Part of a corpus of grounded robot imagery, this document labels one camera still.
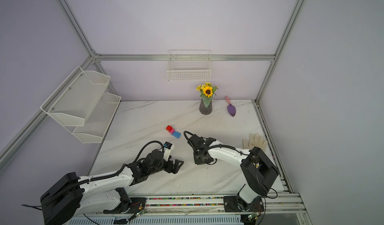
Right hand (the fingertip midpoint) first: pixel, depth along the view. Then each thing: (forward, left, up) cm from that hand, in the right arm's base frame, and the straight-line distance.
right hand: (202, 161), depth 87 cm
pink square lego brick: (+21, +19, +2) cm, 29 cm away
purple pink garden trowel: (+43, -24, -1) cm, 49 cm away
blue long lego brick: (+19, +17, 0) cm, 25 cm away
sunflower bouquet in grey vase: (+38, -4, +21) cm, 44 cm away
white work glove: (+15, -36, -3) cm, 39 cm away
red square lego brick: (+22, +22, +3) cm, 31 cm away
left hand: (-1, +15, +4) cm, 15 cm away
